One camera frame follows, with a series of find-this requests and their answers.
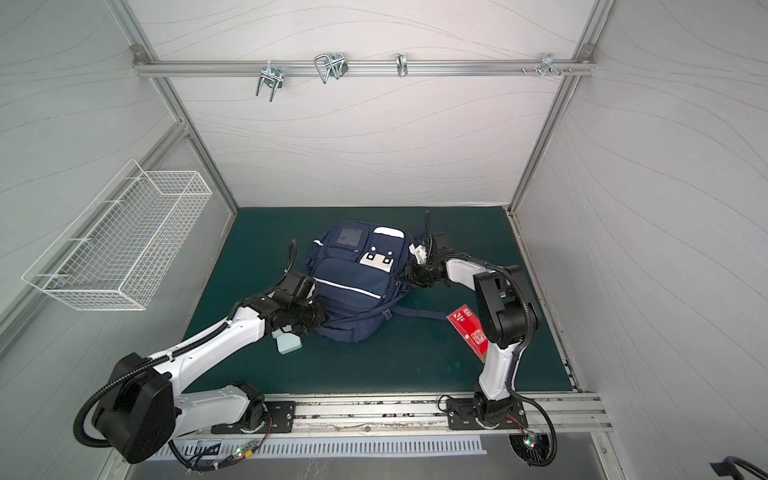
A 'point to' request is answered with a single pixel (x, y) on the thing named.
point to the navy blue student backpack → (357, 268)
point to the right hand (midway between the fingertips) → (405, 271)
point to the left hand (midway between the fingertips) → (335, 312)
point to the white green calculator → (286, 340)
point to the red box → (465, 319)
